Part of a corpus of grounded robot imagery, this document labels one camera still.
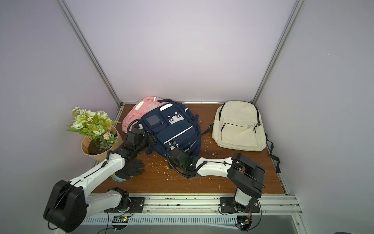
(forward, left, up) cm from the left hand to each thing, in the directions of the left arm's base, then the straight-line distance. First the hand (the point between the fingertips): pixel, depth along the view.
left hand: (156, 135), depth 85 cm
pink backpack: (+33, +19, -10) cm, 39 cm away
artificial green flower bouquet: (-2, +29, +13) cm, 32 cm away
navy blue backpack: (+14, -6, -4) cm, 16 cm away
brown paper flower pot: (-7, +34, -2) cm, 35 cm away
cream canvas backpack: (+16, -54, -11) cm, 58 cm away
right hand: (-9, -8, -3) cm, 12 cm away
